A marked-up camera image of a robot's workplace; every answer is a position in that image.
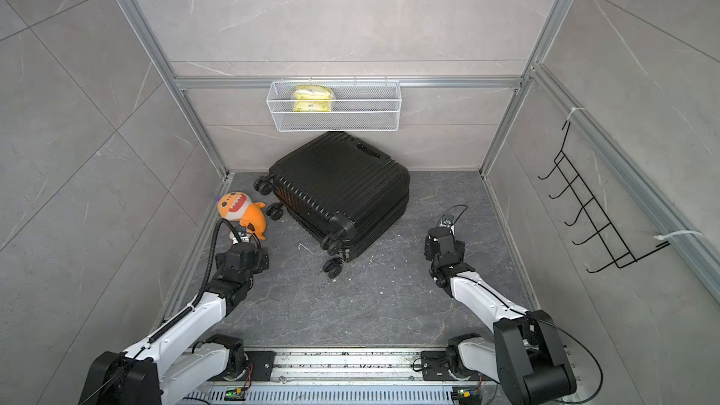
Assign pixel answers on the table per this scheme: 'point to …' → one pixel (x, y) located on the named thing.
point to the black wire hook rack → (588, 202)
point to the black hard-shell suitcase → (338, 187)
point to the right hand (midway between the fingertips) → (446, 239)
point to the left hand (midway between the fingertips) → (246, 247)
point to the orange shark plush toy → (238, 206)
